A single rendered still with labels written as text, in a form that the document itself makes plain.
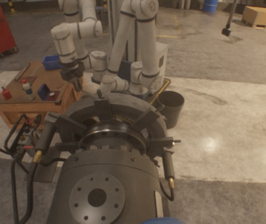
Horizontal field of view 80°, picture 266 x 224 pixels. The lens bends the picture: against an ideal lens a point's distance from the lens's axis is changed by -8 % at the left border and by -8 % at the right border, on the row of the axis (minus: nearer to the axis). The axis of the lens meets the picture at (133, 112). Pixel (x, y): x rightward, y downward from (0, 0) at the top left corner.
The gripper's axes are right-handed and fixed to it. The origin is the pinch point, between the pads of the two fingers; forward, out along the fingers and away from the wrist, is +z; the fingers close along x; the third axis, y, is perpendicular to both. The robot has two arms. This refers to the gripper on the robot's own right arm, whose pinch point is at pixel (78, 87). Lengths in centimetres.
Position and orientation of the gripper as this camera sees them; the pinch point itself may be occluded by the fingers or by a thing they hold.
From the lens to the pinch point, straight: 103.6
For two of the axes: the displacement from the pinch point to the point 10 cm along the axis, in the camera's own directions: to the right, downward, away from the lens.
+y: 8.3, 3.3, -4.5
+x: 5.6, -6.0, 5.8
